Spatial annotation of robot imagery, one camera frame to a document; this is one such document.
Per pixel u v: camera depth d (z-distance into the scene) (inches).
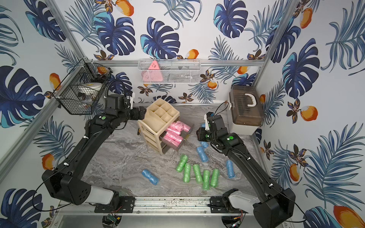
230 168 33.6
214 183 31.4
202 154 35.6
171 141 30.6
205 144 37.4
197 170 33.7
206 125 26.8
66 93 29.6
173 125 32.9
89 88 31.3
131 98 26.6
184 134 34.6
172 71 40.4
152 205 30.0
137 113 27.3
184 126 32.9
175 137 31.4
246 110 38.8
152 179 31.9
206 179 32.1
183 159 34.7
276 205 14.7
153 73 35.4
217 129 21.9
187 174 32.9
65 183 15.5
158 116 31.4
